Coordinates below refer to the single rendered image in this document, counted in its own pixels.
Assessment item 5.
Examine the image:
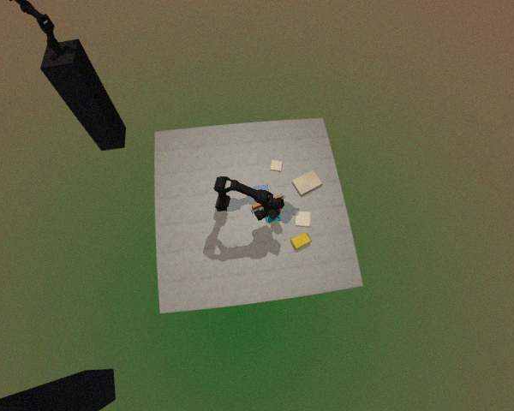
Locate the beige flat square pad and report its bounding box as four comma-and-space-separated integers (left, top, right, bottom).
296, 211, 310, 227

